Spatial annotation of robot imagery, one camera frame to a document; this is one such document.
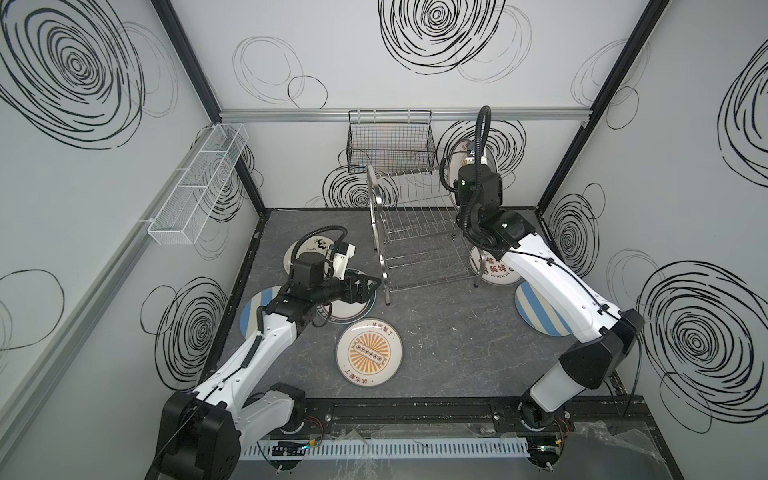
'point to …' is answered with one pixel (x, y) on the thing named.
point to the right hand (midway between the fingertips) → (482, 170)
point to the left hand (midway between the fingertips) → (370, 279)
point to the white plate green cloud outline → (492, 156)
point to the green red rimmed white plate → (342, 312)
